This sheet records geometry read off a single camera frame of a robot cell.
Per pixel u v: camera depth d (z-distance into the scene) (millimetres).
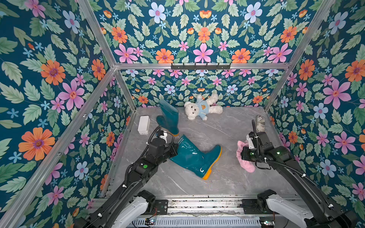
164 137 690
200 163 802
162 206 736
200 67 958
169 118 907
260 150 559
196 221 703
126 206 560
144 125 1033
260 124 1051
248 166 718
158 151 560
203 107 1103
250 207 718
